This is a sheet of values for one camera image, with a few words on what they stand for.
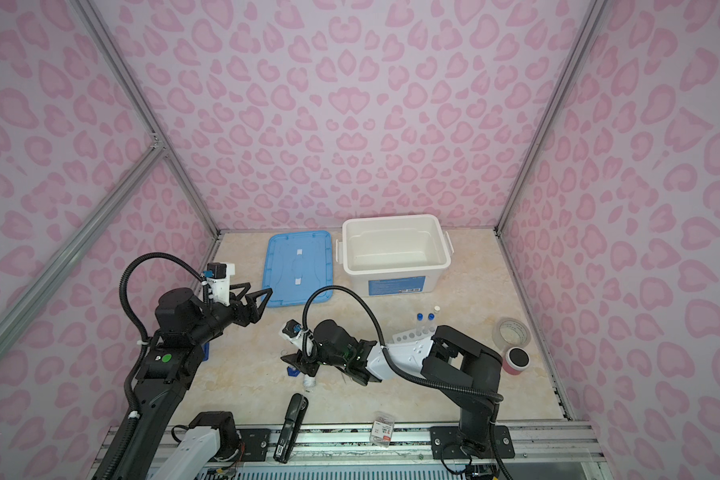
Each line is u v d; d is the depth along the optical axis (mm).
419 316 783
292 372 858
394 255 1101
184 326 542
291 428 732
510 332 921
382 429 736
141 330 543
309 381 816
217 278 607
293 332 677
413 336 866
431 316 784
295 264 1099
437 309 801
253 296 649
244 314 638
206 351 625
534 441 743
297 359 696
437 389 467
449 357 507
